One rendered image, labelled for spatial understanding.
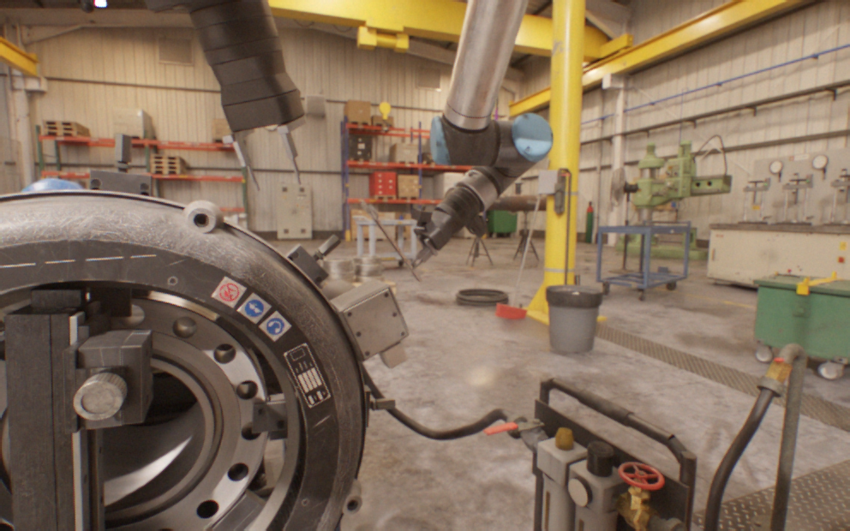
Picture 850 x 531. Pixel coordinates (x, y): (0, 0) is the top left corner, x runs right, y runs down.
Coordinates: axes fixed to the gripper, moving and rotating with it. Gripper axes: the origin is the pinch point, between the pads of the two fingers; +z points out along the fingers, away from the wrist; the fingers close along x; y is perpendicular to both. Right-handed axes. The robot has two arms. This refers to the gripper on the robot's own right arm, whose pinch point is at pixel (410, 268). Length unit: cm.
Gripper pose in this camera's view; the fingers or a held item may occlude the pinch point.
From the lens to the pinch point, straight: 89.6
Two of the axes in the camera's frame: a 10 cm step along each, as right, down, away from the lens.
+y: -4.5, -6.7, -5.9
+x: 5.7, 2.9, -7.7
